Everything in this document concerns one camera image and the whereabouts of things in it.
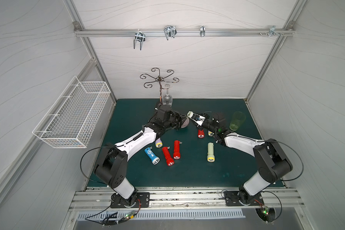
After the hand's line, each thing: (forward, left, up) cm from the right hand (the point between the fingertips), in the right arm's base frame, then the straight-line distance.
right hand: (193, 112), depth 86 cm
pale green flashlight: (-8, +3, +8) cm, 12 cm away
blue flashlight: (-24, +22, -16) cm, 37 cm away
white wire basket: (-16, +61, +12) cm, 64 cm away
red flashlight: (-24, +13, -18) cm, 33 cm away
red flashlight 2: (-17, +9, -17) cm, 26 cm away
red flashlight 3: (-5, -6, -17) cm, 19 cm away
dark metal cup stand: (+18, +21, +10) cm, 29 cm away
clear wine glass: (+9, +17, +2) cm, 19 cm away
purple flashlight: (-13, +21, -16) cm, 30 cm away
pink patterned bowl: (+5, +4, -18) cm, 20 cm away
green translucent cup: (+6, -33, -12) cm, 35 cm away
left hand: (-5, +2, +4) cm, 7 cm away
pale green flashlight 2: (-21, -12, -18) cm, 30 cm away
